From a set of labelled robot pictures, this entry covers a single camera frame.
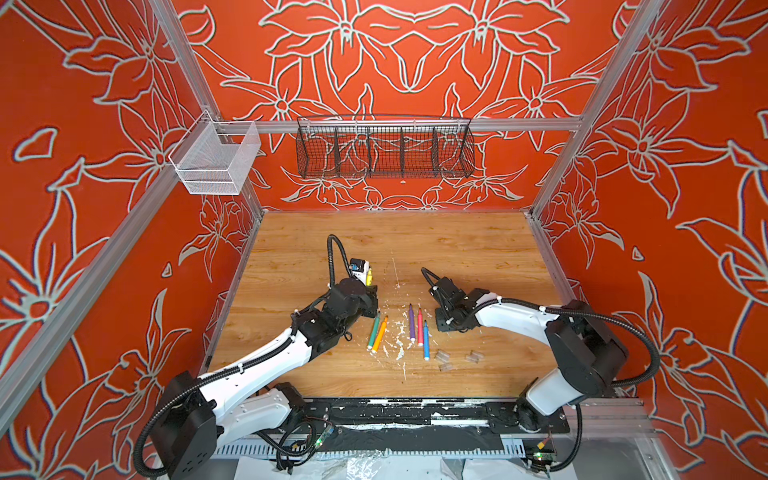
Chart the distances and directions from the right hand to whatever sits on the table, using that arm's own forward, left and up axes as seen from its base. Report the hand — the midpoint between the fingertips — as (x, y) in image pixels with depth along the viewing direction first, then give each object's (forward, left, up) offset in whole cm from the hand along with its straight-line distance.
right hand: (440, 320), depth 90 cm
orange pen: (-5, +19, +1) cm, 19 cm away
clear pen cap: (-11, +1, 0) cm, 11 cm away
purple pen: (-1, +9, 0) cm, 9 cm away
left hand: (+3, +20, +17) cm, 26 cm away
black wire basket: (+48, +16, +31) cm, 59 cm away
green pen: (-3, +20, +1) cm, 21 cm away
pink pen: (-3, +7, +1) cm, 7 cm away
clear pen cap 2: (-14, +1, 0) cm, 14 cm away
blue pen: (-7, +5, +1) cm, 8 cm away
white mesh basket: (+43, +71, +32) cm, 89 cm away
